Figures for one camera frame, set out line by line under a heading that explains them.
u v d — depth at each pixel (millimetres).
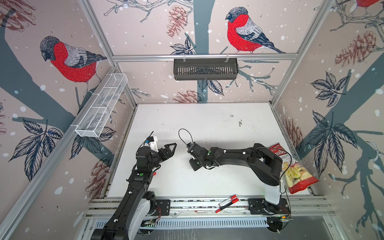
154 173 852
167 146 728
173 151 744
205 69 1043
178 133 728
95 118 728
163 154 714
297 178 795
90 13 732
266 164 484
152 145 744
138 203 534
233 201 759
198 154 694
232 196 776
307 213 730
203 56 956
